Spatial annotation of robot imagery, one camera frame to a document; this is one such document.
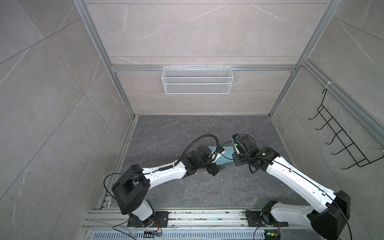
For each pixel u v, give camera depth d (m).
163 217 0.73
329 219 0.37
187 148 0.60
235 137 0.69
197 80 1.01
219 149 0.68
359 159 0.59
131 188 0.43
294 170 0.46
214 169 0.71
